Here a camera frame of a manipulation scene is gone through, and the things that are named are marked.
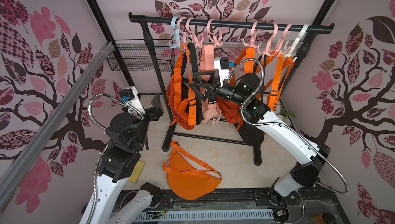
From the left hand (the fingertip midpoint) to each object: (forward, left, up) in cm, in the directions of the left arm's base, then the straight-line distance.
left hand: (149, 99), depth 57 cm
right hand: (+1, -17, +9) cm, 19 cm away
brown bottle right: (-35, -70, -35) cm, 86 cm away
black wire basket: (+47, +25, -9) cm, 54 cm away
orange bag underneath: (-19, -12, -42) cm, 48 cm away
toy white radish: (+24, -79, -42) cm, 93 cm away
